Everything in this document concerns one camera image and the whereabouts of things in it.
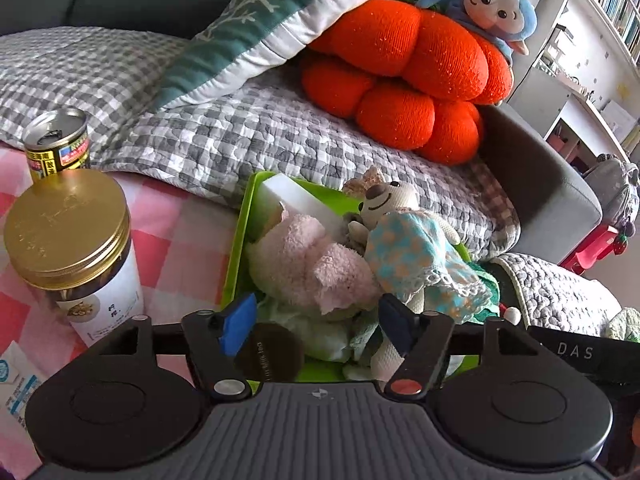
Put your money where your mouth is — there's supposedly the bear doll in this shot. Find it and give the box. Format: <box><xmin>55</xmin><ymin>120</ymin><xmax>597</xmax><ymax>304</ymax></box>
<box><xmin>342</xmin><ymin>164</ymin><xmax>501</xmax><ymax>384</ymax></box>

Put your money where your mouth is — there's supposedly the pink fluffy plush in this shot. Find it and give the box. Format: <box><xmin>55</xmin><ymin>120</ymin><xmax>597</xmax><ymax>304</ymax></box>
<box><xmin>245</xmin><ymin>210</ymin><xmax>382</xmax><ymax>321</ymax></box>

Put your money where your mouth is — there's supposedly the green rectangular storage box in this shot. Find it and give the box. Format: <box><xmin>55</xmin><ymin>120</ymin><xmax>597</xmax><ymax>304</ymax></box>
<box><xmin>219</xmin><ymin>170</ymin><xmax>482</xmax><ymax>385</ymax></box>

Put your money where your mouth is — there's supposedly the pink checked tablecloth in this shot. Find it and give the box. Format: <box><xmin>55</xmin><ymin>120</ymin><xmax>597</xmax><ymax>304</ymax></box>
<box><xmin>0</xmin><ymin>142</ymin><xmax>241</xmax><ymax>480</ymax></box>

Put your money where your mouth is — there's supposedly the red plastic stool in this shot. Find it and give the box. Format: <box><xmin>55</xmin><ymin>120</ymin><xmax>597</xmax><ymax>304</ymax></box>
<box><xmin>560</xmin><ymin>224</ymin><xmax>628</xmax><ymax>275</ymax></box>

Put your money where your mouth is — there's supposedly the white box in bin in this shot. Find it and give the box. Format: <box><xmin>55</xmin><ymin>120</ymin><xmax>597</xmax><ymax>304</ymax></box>
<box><xmin>247</xmin><ymin>171</ymin><xmax>358</xmax><ymax>240</ymax></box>

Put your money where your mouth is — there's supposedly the grey fabric sofa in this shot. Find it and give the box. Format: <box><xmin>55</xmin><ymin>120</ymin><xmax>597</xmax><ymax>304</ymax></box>
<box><xmin>1</xmin><ymin>0</ymin><xmax>601</xmax><ymax>262</ymax></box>

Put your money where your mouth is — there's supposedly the gold lid jar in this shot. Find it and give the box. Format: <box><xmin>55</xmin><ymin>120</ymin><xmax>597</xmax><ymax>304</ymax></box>
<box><xmin>3</xmin><ymin>169</ymin><xmax>144</xmax><ymax>346</ymax></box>

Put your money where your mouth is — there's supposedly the grey hanging bag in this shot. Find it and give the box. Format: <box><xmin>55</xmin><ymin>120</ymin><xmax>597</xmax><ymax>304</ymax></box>
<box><xmin>584</xmin><ymin>154</ymin><xmax>639</xmax><ymax>237</ymax></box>

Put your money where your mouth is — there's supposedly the white barcode packet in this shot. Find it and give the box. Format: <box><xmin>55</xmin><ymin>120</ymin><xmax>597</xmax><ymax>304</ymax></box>
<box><xmin>0</xmin><ymin>341</ymin><xmax>46</xmax><ymax>429</ymax></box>

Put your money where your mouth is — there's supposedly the drink can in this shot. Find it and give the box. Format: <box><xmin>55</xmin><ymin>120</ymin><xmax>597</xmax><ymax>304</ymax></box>
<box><xmin>23</xmin><ymin>107</ymin><xmax>90</xmax><ymax>182</ymax></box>

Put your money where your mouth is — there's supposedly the orange knot cushion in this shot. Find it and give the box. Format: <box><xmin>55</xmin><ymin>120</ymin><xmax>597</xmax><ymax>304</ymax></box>
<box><xmin>300</xmin><ymin>0</ymin><xmax>513</xmax><ymax>166</ymax></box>

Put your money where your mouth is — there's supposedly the white shelf unit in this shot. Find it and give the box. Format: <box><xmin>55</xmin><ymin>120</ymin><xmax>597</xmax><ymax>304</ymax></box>
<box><xmin>509</xmin><ymin>0</ymin><xmax>639</xmax><ymax>160</ymax></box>

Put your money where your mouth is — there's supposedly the grey checked quilt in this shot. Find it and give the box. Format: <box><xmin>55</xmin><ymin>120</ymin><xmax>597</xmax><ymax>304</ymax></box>
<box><xmin>1</xmin><ymin>27</ymin><xmax>521</xmax><ymax>260</ymax></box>

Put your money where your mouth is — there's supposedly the blue monkey plush toy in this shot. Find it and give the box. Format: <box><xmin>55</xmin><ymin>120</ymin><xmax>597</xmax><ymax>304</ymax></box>
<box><xmin>414</xmin><ymin>0</ymin><xmax>537</xmax><ymax>62</ymax></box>

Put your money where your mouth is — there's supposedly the white and teal pillow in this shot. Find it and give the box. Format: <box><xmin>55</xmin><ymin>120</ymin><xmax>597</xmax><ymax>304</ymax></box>
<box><xmin>153</xmin><ymin>0</ymin><xmax>368</xmax><ymax>110</ymax></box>

